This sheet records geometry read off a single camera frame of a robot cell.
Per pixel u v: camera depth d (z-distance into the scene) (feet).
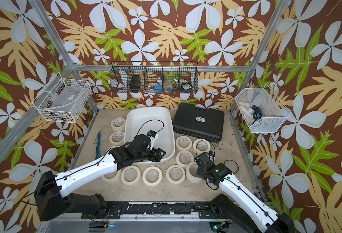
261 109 2.74
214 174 1.76
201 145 3.27
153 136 2.29
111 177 2.67
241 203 1.52
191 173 2.62
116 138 3.39
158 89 3.13
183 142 3.25
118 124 3.63
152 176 2.82
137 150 1.90
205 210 2.46
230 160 3.02
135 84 3.23
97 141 3.26
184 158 3.06
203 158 2.01
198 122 3.41
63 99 2.59
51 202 1.28
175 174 2.85
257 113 2.67
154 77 3.22
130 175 2.82
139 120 3.66
